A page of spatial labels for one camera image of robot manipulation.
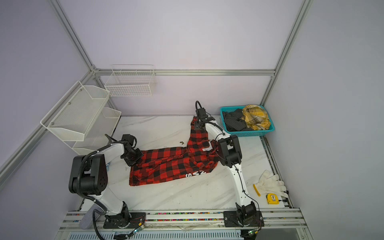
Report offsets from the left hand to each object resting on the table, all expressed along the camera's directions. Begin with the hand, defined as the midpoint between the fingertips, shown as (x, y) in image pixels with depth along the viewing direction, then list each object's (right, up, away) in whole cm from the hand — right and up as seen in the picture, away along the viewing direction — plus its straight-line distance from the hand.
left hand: (141, 161), depth 93 cm
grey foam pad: (-18, -25, -23) cm, 38 cm away
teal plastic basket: (+73, +18, +8) cm, 75 cm away
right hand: (+38, +24, +15) cm, 47 cm away
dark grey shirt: (+62, +26, +12) cm, 69 cm away
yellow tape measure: (+77, -17, -14) cm, 80 cm away
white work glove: (+77, -11, -8) cm, 79 cm away
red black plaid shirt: (+38, +2, +3) cm, 38 cm away
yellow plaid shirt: (+78, +29, +11) cm, 84 cm away
